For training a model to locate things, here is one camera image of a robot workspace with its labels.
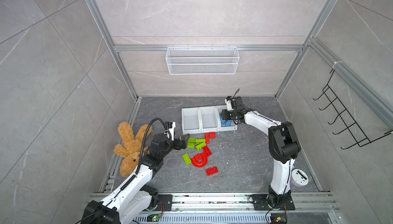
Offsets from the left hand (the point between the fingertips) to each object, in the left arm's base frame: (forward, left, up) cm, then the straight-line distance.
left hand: (182, 130), depth 81 cm
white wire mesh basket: (+46, -12, +13) cm, 50 cm away
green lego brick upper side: (+1, -9, -14) cm, 17 cm away
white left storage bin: (+17, -5, -16) cm, 24 cm away
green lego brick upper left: (+2, -5, -16) cm, 17 cm away
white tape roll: (-23, -61, -13) cm, 66 cm away
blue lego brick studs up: (+13, -28, -12) cm, 33 cm away
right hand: (+18, -26, -9) cm, 33 cm away
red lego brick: (-6, -14, -14) cm, 21 cm away
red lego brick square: (+6, -18, -16) cm, 25 cm away
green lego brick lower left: (-1, -4, -16) cm, 16 cm away
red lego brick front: (-17, -15, -15) cm, 28 cm away
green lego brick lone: (-10, -2, -15) cm, 18 cm away
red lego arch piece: (-13, -11, -16) cm, 23 cm away
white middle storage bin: (+19, -17, -16) cm, 30 cm away
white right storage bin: (+10, -32, -13) cm, 36 cm away
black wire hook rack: (-18, -72, +19) cm, 76 cm away
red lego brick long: (+3, -15, -15) cm, 21 cm away
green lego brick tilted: (-3, -10, -14) cm, 17 cm away
